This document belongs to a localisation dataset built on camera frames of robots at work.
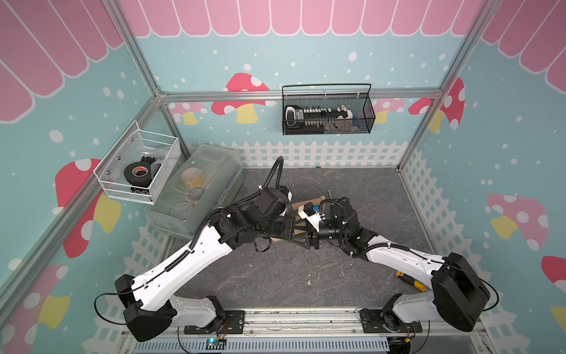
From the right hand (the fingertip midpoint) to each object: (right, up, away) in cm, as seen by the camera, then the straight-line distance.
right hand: (290, 232), depth 73 cm
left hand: (+1, +2, -5) cm, 6 cm away
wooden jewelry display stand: (+4, +3, 0) cm, 5 cm away
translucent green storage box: (-33, +19, +16) cm, 41 cm away
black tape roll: (-49, +20, -2) cm, 53 cm away
